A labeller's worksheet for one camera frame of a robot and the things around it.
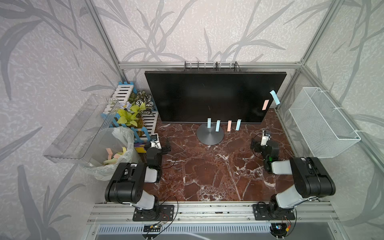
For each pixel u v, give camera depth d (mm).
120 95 912
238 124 881
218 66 912
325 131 621
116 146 831
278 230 753
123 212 751
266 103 752
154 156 692
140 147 953
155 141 765
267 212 722
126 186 438
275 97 688
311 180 459
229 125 889
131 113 866
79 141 678
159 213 728
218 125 889
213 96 1314
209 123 886
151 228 703
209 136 1048
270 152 723
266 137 817
